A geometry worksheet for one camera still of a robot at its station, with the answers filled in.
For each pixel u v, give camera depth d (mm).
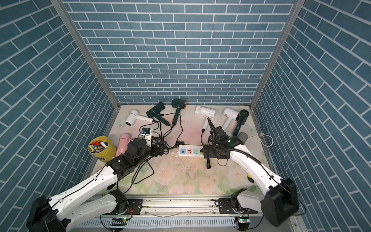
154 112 1094
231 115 1116
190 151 914
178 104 1221
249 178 839
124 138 940
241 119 1056
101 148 856
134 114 1083
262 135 1050
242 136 1032
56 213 394
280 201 393
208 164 866
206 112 1114
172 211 736
